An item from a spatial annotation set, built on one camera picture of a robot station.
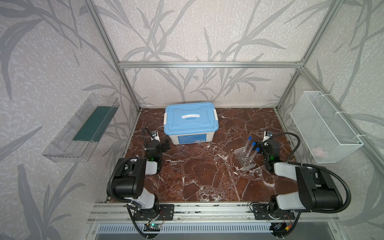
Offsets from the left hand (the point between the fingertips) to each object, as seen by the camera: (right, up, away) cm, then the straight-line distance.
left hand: (160, 134), depth 94 cm
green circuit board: (+2, -43, -23) cm, 49 cm away
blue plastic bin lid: (+20, +10, -3) cm, 23 cm away
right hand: (+65, -2, 0) cm, 65 cm away
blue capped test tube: (+60, -4, +8) cm, 61 cm away
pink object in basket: (+84, -6, -21) cm, 87 cm away
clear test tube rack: (+53, -15, -3) cm, 55 cm away
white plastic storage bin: (+19, -3, -1) cm, 19 cm away
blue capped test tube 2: (+57, -7, -14) cm, 59 cm away
